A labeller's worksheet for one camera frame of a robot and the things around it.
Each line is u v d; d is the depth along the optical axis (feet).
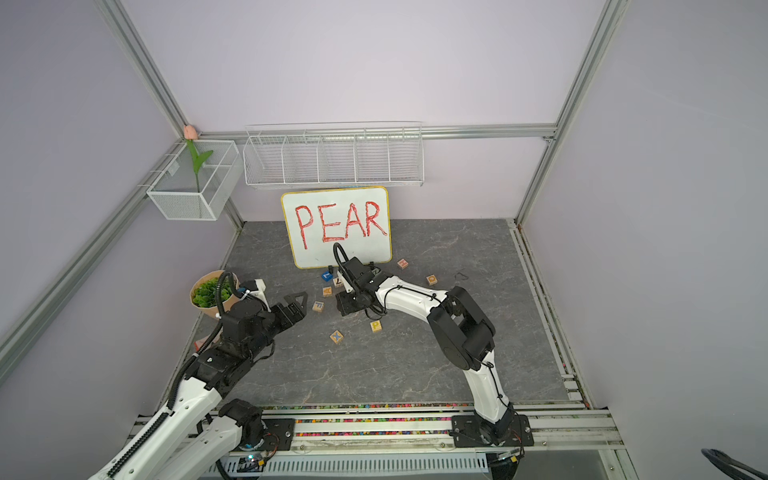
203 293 2.84
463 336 1.67
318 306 3.16
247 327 1.87
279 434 2.43
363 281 2.39
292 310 2.28
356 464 2.32
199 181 2.92
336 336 2.92
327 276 3.42
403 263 3.52
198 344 2.87
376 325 3.00
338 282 3.34
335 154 3.23
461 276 3.45
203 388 1.65
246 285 2.21
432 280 3.35
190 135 2.92
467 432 2.42
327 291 3.25
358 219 3.24
